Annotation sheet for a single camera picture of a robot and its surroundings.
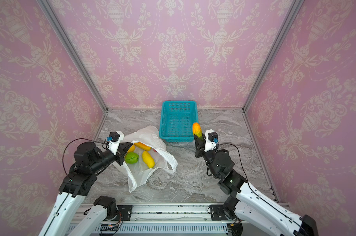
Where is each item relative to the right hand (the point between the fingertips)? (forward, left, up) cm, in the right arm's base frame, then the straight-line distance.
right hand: (198, 135), depth 68 cm
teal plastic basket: (+38, +10, -29) cm, 49 cm away
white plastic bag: (-5, +35, -28) cm, 45 cm away
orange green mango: (0, +1, +3) cm, 3 cm away
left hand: (-2, +31, -1) cm, 31 cm away
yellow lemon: (+2, +29, -26) cm, 39 cm away
